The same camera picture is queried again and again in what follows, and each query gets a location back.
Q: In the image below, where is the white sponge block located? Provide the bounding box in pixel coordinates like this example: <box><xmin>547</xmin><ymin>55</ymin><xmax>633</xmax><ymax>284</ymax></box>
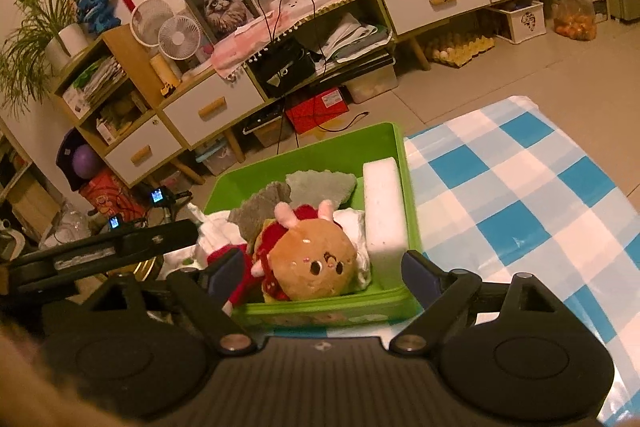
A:
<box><xmin>362</xmin><ymin>157</ymin><xmax>409</xmax><ymax>289</ymax></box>

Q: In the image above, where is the wooden white tv cabinet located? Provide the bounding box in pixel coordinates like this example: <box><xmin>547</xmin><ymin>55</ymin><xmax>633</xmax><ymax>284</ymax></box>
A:
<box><xmin>52</xmin><ymin>0</ymin><xmax>506</xmax><ymax>187</ymax></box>

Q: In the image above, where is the red santa hat plush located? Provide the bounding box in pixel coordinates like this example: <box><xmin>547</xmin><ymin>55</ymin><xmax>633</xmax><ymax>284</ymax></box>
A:
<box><xmin>204</xmin><ymin>244</ymin><xmax>260</xmax><ymax>315</ymax></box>

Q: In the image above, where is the blue white checkered tablecloth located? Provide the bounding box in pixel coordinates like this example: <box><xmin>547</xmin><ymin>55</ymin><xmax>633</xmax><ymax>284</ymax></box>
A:
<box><xmin>249</xmin><ymin>95</ymin><xmax>640</xmax><ymax>426</ymax></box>

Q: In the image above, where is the black handbag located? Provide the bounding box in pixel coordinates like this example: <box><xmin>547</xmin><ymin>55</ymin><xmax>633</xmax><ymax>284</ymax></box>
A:
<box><xmin>248</xmin><ymin>38</ymin><xmax>316</xmax><ymax>98</ymax></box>

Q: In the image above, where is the green plastic storage bin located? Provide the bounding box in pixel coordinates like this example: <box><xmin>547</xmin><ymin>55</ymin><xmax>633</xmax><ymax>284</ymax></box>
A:
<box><xmin>205</xmin><ymin>122</ymin><xmax>422</xmax><ymax>327</ymax></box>

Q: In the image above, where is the purple ball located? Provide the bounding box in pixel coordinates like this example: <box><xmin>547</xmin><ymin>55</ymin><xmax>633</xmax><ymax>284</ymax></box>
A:
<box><xmin>72</xmin><ymin>144</ymin><xmax>104</xmax><ymax>180</ymax></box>

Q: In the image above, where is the red shoe box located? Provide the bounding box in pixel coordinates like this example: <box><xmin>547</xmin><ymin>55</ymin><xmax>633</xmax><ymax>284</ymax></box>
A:
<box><xmin>285</xmin><ymin>88</ymin><xmax>348</xmax><ymax>134</ymax></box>

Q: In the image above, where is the brown deer plush toy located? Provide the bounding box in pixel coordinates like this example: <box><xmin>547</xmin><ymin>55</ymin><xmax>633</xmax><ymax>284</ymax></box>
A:
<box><xmin>250</xmin><ymin>199</ymin><xmax>358</xmax><ymax>303</ymax></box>

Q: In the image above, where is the white desk fan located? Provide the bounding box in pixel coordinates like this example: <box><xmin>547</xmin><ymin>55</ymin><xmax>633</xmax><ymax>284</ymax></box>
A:
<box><xmin>158</xmin><ymin>15</ymin><xmax>202</xmax><ymax>61</ymax></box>
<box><xmin>129</xmin><ymin>0</ymin><xmax>175</xmax><ymax>48</ymax></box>

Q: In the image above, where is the grey green rag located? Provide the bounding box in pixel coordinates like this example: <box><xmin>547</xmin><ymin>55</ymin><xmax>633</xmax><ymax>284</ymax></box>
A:
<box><xmin>228</xmin><ymin>170</ymin><xmax>357</xmax><ymax>243</ymax></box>

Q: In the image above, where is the white storage crate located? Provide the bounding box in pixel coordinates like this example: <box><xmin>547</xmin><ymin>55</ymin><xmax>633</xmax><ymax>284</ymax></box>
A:
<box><xmin>489</xmin><ymin>0</ymin><xmax>547</xmax><ymax>44</ymax></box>

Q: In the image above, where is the white desk fan rear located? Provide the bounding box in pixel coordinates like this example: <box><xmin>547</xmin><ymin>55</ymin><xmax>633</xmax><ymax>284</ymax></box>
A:
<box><xmin>129</xmin><ymin>0</ymin><xmax>175</xmax><ymax>48</ymax></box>

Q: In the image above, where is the potted green plant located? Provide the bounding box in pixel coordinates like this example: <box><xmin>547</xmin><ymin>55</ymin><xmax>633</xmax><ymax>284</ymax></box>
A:
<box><xmin>1</xmin><ymin>0</ymin><xmax>79</xmax><ymax>116</ymax></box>

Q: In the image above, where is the white desk fan front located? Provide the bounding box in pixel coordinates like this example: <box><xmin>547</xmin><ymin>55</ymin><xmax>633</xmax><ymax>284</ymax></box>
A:
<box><xmin>158</xmin><ymin>15</ymin><xmax>202</xmax><ymax>61</ymax></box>

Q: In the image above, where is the blue stitch plush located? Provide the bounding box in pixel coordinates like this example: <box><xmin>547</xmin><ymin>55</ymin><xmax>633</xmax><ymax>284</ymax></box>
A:
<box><xmin>76</xmin><ymin>0</ymin><xmax>122</xmax><ymax>36</ymax></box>

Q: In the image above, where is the framed cat picture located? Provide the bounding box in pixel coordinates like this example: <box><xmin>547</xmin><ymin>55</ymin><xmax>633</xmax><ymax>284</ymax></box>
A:
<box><xmin>183</xmin><ymin>0</ymin><xmax>258</xmax><ymax>44</ymax></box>

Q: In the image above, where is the gold lid cookie jar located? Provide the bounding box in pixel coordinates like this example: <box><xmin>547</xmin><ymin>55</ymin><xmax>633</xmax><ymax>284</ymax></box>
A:
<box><xmin>106</xmin><ymin>256</ymin><xmax>164</xmax><ymax>282</ymax></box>

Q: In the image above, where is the egg tray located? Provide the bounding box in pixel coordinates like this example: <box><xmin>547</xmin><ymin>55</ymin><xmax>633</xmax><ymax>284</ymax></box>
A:
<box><xmin>424</xmin><ymin>31</ymin><xmax>496</xmax><ymax>68</ymax></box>

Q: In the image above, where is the bag of oranges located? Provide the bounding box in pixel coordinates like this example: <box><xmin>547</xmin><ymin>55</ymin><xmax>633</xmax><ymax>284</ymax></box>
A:
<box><xmin>551</xmin><ymin>0</ymin><xmax>597</xmax><ymax>41</ymax></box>

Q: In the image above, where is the white cloth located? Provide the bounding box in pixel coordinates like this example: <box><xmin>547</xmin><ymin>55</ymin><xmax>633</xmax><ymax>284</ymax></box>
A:
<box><xmin>333</xmin><ymin>208</ymin><xmax>372</xmax><ymax>293</ymax></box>

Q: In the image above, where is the pink cloth runner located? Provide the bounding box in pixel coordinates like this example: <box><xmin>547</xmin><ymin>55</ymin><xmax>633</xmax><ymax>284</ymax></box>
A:
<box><xmin>209</xmin><ymin>0</ymin><xmax>356</xmax><ymax>78</ymax></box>

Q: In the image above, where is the white office chair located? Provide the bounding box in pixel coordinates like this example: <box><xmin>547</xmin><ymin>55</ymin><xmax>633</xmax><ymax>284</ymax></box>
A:
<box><xmin>0</xmin><ymin>219</ymin><xmax>26</xmax><ymax>261</ymax></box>

